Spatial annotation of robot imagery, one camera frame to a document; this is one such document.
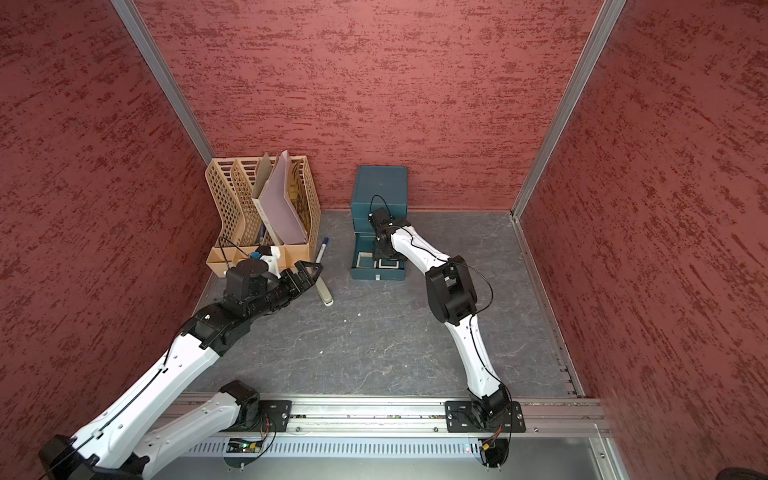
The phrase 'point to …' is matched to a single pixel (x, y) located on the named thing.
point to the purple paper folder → (275, 207)
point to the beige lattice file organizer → (243, 227)
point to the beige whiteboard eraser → (324, 292)
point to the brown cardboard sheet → (261, 175)
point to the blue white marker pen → (322, 249)
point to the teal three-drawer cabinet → (374, 188)
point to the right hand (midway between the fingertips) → (388, 258)
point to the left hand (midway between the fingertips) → (313, 280)
